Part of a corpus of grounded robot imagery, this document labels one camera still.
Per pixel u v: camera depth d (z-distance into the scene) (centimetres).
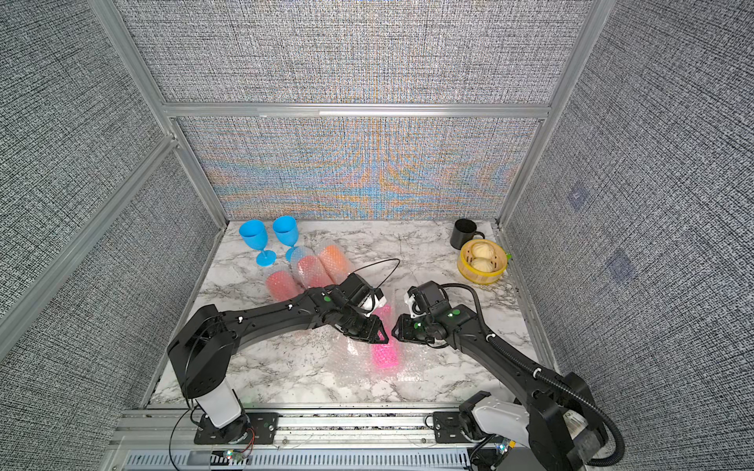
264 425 74
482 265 99
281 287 92
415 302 74
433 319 62
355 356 85
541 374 43
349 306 68
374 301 70
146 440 76
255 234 95
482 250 103
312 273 96
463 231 106
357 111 88
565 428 40
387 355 78
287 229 101
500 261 105
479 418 62
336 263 97
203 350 49
